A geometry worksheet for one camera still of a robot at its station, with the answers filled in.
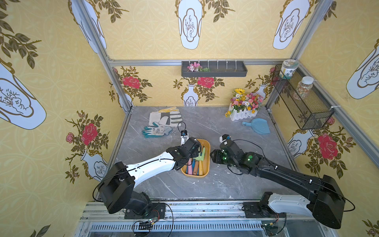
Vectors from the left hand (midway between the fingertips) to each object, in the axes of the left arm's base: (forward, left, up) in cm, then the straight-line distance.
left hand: (186, 146), depth 86 cm
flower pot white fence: (+27, -40, +5) cm, 48 cm away
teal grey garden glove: (+19, +22, -11) cm, 31 cm away
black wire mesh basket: (+14, -70, +19) cm, 74 cm away
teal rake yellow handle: (-8, -4, -8) cm, 11 cm away
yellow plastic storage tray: (+4, -12, -4) cm, 14 cm away
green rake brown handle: (-2, -9, -6) cm, 11 cm away
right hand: (-5, -15, +3) cm, 16 cm away
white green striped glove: (+30, +10, -11) cm, 33 cm away
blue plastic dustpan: (+22, -55, -10) cm, 60 cm away
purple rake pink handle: (-10, -2, -7) cm, 12 cm away
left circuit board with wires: (-36, +19, -11) cm, 43 cm away
